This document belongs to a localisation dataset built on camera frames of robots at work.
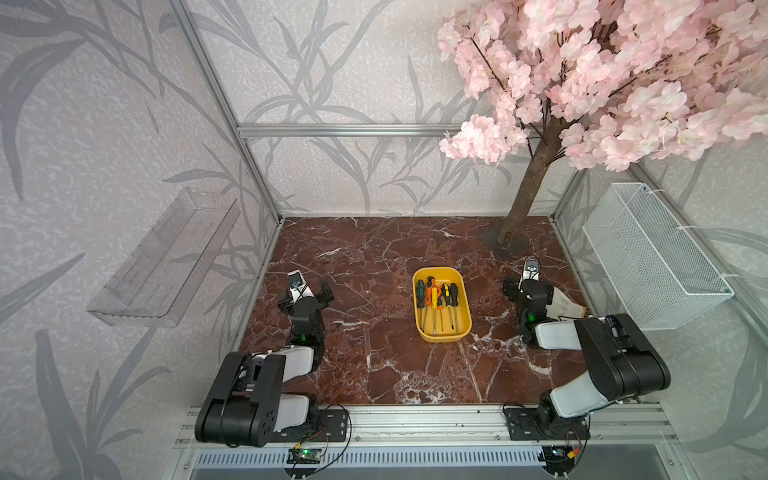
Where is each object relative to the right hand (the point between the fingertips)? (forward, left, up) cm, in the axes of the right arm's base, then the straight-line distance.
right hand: (529, 275), depth 93 cm
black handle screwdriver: (-4, +26, -7) cm, 27 cm away
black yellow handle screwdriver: (-6, +23, -7) cm, 25 cm away
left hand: (-4, +69, +5) cm, 69 cm away
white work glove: (-7, -12, -8) cm, 16 cm away
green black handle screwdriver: (-3, +34, -6) cm, 35 cm away
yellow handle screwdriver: (-7, +30, -6) cm, 31 cm away
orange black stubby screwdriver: (-7, +28, -7) cm, 30 cm away
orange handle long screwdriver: (-5, +32, -6) cm, 33 cm away
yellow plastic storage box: (-15, +31, -7) cm, 35 cm away
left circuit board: (-45, +64, -8) cm, 79 cm away
